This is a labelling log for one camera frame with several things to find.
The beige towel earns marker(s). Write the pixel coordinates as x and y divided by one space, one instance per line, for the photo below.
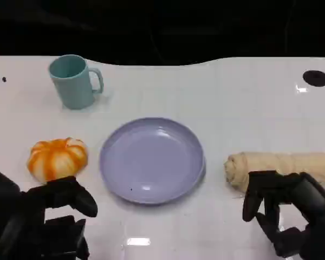
287 163

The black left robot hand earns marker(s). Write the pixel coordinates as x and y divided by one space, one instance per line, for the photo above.
59 195

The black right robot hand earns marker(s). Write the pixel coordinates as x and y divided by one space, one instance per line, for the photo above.
308 205

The orange and white bread roll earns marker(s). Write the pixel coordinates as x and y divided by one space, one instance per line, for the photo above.
57 159

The lilac plate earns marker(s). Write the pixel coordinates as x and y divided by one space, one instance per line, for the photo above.
151 162

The pale green mug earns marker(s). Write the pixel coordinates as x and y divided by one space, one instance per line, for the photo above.
71 88

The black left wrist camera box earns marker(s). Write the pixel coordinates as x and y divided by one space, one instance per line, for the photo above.
2 189

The black round table grommet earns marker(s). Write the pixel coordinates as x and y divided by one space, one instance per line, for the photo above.
315 78

